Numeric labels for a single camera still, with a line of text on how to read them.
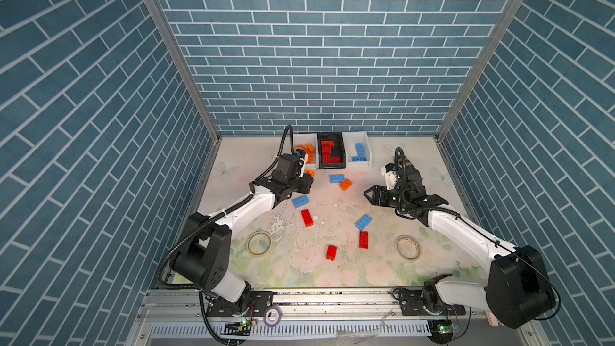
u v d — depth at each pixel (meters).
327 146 1.15
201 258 0.43
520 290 0.41
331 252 0.83
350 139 1.19
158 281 0.40
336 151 1.17
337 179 1.05
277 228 0.91
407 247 0.86
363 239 0.86
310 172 0.89
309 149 1.13
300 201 0.96
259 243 0.87
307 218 0.91
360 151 1.15
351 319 0.72
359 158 1.09
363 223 0.91
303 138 1.19
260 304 0.74
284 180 0.68
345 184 1.02
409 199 0.65
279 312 0.72
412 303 0.74
